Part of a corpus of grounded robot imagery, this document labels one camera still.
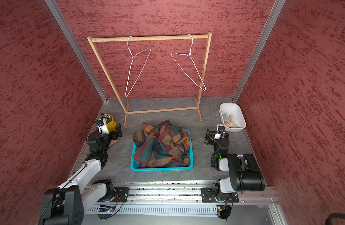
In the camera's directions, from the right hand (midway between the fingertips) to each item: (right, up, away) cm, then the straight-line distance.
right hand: (214, 130), depth 91 cm
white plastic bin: (+19, +8, +17) cm, 27 cm away
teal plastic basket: (-49, -19, -13) cm, 54 cm away
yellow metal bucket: (-70, +2, +3) cm, 70 cm away
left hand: (-65, +3, -6) cm, 65 cm away
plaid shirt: (-32, -7, -15) cm, 36 cm away
